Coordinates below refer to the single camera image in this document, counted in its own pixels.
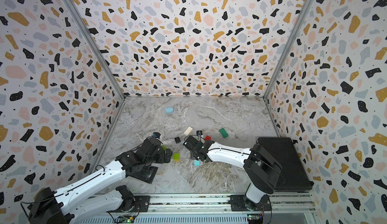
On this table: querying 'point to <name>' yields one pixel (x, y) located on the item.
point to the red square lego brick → (207, 138)
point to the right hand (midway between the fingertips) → (196, 152)
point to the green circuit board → (128, 219)
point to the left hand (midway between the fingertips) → (167, 152)
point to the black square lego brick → (177, 140)
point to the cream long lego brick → (188, 131)
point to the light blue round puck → (169, 109)
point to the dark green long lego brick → (223, 132)
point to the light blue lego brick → (197, 163)
